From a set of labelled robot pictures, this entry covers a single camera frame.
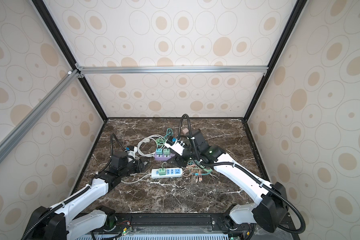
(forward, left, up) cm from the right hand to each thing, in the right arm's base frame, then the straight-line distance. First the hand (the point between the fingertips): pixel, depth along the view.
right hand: (171, 155), depth 73 cm
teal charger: (+12, +9, -15) cm, 21 cm away
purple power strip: (+10, +7, -19) cm, 23 cm away
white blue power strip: (0, +3, -19) cm, 19 cm away
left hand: (+3, +13, -10) cm, 17 cm away
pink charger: (+32, -7, -20) cm, 39 cm away
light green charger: (-1, +6, -16) cm, 17 cm away
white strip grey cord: (-4, +25, -22) cm, 34 cm away
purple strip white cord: (+28, +16, -21) cm, 39 cm away
